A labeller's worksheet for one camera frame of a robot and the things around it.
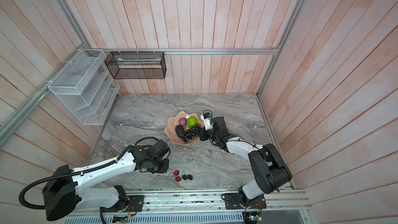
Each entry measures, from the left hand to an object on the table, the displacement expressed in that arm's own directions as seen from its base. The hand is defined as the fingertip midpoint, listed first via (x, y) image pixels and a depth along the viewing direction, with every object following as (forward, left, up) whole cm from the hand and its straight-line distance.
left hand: (165, 172), depth 78 cm
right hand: (+22, -16, +4) cm, 28 cm away
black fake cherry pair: (-1, -10, -4) cm, 10 cm away
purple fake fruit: (+32, -7, 0) cm, 32 cm away
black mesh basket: (+68, +27, +18) cm, 75 cm away
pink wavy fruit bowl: (+34, 0, -2) cm, 34 cm away
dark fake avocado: (+26, -5, -1) cm, 26 cm away
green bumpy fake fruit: (+30, -13, +3) cm, 33 cm away
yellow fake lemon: (+26, -10, +1) cm, 28 cm away
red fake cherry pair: (+1, -5, -4) cm, 6 cm away
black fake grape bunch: (+22, -11, +2) cm, 25 cm away
